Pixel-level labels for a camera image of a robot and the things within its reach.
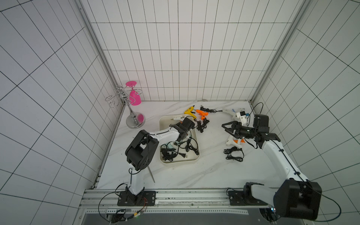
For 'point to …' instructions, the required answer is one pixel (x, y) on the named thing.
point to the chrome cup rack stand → (123, 97)
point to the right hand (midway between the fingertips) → (219, 127)
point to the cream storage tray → (180, 151)
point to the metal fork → (152, 176)
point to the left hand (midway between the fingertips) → (173, 129)
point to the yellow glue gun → (189, 111)
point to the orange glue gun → (202, 113)
